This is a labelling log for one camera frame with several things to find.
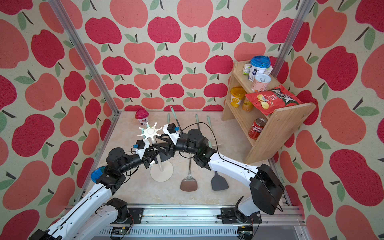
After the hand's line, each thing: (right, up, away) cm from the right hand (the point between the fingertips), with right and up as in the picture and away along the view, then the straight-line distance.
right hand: (156, 143), depth 66 cm
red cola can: (+48, +7, +6) cm, 49 cm away
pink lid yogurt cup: (-20, +15, +40) cm, 47 cm away
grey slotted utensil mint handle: (+32, -25, +19) cm, 45 cm away
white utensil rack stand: (-2, -19, +23) cm, 30 cm away
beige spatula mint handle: (+24, +1, -2) cm, 24 cm away
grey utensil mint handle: (0, -10, +20) cm, 22 cm away
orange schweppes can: (+50, +20, +23) cm, 58 cm away
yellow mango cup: (+44, +28, +23) cm, 57 cm away
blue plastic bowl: (-35, -18, +13) cm, 41 cm away
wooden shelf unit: (+44, +10, +22) cm, 51 cm away
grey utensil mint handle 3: (+21, +11, +49) cm, 55 cm away
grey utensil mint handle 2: (+2, +15, +57) cm, 59 cm away
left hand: (+1, -5, +5) cm, 7 cm away
